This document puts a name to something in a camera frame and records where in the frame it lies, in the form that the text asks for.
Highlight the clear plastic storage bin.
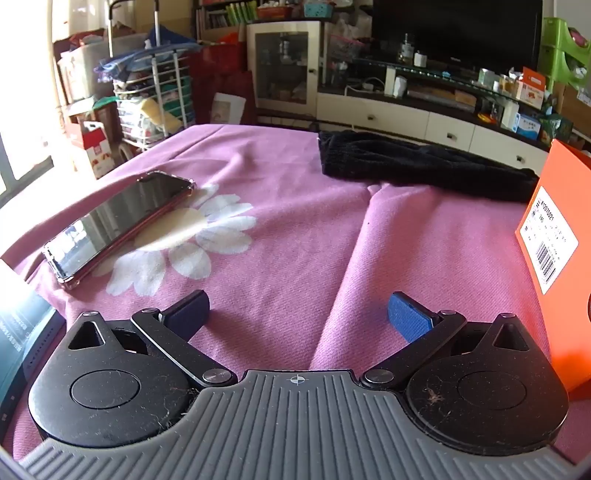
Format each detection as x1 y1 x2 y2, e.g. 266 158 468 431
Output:
56 31 149 103

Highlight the orange cardboard box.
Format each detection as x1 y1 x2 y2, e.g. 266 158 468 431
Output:
515 138 591 407

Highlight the red bag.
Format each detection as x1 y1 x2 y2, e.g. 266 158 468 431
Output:
188 41 257 126

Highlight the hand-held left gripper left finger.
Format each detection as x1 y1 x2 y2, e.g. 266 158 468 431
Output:
67 290 238 388

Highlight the red white cardboard box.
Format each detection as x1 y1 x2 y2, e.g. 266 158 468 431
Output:
68 119 126 181

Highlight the brown cardboard box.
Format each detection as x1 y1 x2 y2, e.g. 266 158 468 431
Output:
551 82 591 141

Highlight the black television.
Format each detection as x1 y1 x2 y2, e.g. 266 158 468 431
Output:
372 0 544 75

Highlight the green plastic rack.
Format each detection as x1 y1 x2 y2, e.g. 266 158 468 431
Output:
538 17 591 93

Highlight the blue white small box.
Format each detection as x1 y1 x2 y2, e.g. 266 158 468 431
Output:
514 113 544 140

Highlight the white low drawer cabinet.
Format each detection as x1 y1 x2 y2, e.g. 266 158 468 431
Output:
316 85 551 177

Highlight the blue plastic basket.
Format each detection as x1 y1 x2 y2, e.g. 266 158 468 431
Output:
297 2 336 19

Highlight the black smartphone in clear case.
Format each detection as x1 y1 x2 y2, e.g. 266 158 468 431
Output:
42 170 197 291

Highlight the white framed picture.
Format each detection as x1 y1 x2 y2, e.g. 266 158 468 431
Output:
209 92 248 125

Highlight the dark teal book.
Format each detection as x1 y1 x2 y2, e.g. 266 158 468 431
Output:
0 258 66 421

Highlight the pink floral blanket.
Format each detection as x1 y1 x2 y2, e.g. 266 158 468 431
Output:
0 122 591 462

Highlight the white wire cart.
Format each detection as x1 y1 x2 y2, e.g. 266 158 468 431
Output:
110 44 195 151

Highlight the red plastic basket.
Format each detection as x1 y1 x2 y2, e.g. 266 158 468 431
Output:
256 4 294 20

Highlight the glass shelf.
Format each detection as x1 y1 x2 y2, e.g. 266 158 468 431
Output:
355 56 555 104

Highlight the white glass-door cabinet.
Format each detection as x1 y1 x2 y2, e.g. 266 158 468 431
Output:
246 21 325 117

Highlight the orange white medicine box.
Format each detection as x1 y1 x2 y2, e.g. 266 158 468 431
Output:
514 67 548 110

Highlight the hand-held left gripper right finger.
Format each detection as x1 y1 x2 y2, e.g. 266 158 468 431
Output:
360 291 530 391

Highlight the black knitted cloth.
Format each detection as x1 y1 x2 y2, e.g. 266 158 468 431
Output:
317 130 541 203

